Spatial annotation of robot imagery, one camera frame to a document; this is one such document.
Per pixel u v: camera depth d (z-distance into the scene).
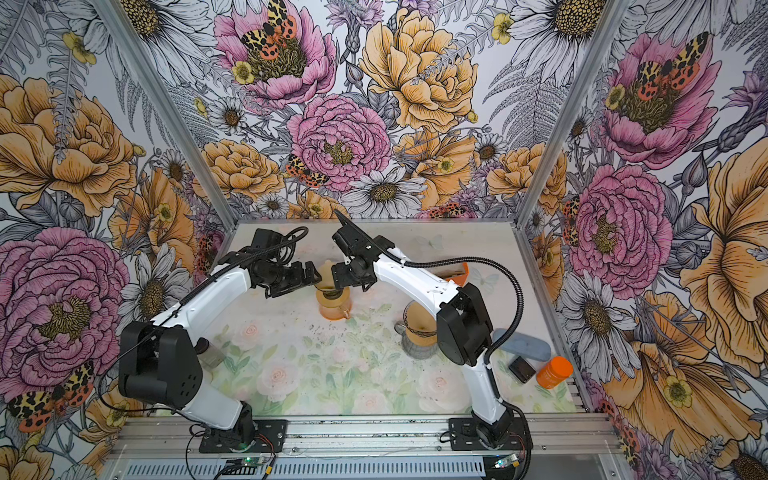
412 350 0.84
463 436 0.74
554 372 0.75
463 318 0.54
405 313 0.78
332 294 0.89
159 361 0.44
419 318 0.80
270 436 0.74
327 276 0.88
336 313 0.94
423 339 0.81
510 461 0.71
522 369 0.83
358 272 0.73
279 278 0.74
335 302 0.88
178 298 0.96
